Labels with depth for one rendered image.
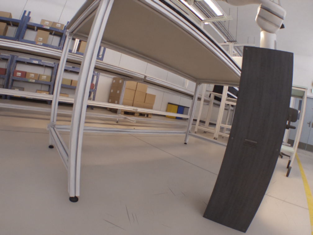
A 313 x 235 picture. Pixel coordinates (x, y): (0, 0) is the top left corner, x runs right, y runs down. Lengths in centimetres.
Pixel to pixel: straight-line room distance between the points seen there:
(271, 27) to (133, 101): 437
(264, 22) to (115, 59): 515
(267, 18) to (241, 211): 78
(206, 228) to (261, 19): 86
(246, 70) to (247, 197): 56
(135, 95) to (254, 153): 421
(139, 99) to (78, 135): 416
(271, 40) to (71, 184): 115
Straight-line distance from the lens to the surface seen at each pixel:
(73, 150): 69
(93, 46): 68
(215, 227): 85
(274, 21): 59
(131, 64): 580
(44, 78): 435
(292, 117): 363
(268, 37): 92
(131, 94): 461
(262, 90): 74
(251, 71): 76
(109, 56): 540
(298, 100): 744
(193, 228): 80
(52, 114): 135
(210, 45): 112
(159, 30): 112
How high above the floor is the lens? 51
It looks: 5 degrees down
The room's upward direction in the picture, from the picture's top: 11 degrees clockwise
